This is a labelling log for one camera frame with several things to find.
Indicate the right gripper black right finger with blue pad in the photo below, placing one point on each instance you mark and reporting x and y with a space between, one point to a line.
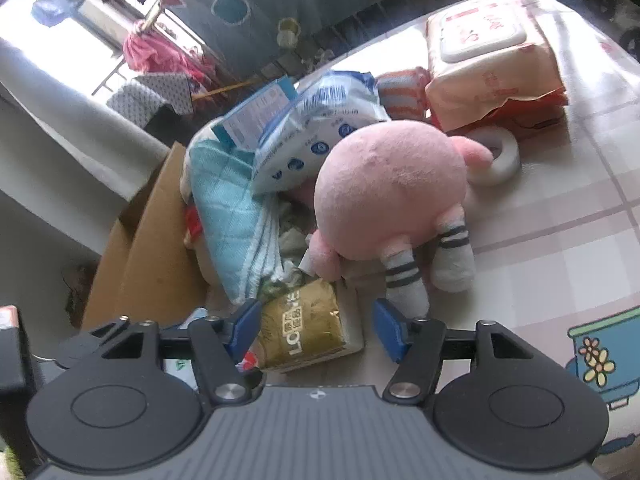
415 345

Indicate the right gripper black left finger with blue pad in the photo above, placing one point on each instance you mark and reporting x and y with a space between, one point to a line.
219 345

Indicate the teal checked cloth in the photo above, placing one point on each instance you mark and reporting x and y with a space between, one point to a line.
241 231

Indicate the green white scrunched cloth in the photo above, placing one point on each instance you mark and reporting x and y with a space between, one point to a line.
296 223

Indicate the pink pig plush toy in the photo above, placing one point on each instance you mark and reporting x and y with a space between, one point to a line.
389 188

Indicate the gold foil packet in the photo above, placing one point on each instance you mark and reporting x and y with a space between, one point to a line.
315 323

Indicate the brown cardboard box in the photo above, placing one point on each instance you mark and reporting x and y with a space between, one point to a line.
146 272

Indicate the cream plush doll red shirt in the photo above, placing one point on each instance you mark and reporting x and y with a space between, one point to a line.
194 239

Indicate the white tape roll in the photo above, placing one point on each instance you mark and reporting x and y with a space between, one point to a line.
504 150

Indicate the blue white carton box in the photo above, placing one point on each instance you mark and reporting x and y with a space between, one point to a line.
242 127

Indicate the left grey curtain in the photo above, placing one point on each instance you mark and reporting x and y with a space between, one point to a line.
71 161

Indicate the orange striped small pack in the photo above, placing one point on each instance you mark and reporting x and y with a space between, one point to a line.
402 94

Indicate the blue white tissue pack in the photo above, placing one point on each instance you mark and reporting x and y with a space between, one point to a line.
295 144

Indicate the polka dot hanging cloth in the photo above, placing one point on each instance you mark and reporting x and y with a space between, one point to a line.
141 98

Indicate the pink wet wipes pack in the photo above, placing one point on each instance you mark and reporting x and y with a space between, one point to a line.
487 60

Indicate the pink hanging garment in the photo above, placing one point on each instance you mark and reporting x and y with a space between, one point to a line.
149 52

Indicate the blue dotted hanging blanket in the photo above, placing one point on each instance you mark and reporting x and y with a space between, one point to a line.
290 5

